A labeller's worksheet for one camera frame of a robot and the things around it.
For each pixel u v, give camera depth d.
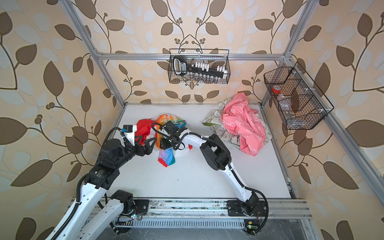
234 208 0.74
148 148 0.64
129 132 0.61
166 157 0.90
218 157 0.59
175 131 0.78
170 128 0.80
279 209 0.75
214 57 0.91
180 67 0.86
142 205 0.75
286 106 0.74
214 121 1.00
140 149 0.62
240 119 0.92
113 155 0.53
